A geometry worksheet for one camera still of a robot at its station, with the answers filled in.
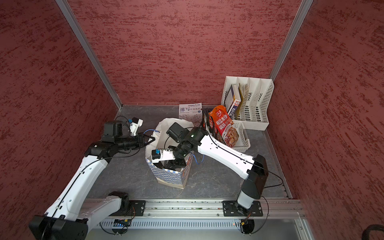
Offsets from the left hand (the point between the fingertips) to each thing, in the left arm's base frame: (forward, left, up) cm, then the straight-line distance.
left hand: (153, 142), depth 72 cm
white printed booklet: (+40, -17, -22) cm, 48 cm away
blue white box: (+35, -45, -3) cm, 57 cm away
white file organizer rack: (+50, -63, -18) cm, 83 cm away
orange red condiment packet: (+21, -36, -9) cm, 43 cm away
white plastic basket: (+13, -53, -21) cm, 59 cm away
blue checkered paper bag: (+3, -1, 0) cm, 3 cm away
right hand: (-12, -8, -3) cm, 15 cm away
